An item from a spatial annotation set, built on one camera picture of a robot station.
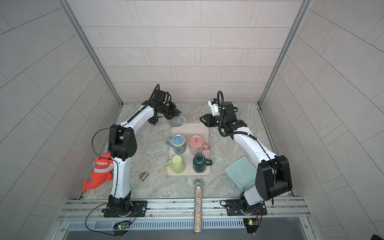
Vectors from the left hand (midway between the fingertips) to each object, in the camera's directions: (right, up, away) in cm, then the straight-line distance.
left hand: (185, 107), depth 94 cm
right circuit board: (+33, -56, -26) cm, 70 cm away
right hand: (+10, -6, -13) cm, 18 cm away
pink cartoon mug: (+7, -22, -11) cm, 25 cm away
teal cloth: (+33, -37, -12) cm, 51 cm away
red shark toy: (-41, -33, -17) cm, 56 cm away
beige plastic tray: (+3, -29, -4) cm, 29 cm away
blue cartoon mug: (-3, -20, -11) cm, 23 cm away
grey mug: (-5, -8, -5) cm, 11 cm away
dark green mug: (+9, -29, -18) cm, 36 cm away
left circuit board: (-24, -53, -30) cm, 65 cm away
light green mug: (-3, -31, -17) cm, 36 cm away
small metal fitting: (-22, -38, -14) cm, 46 cm away
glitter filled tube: (+8, -48, -24) cm, 54 cm away
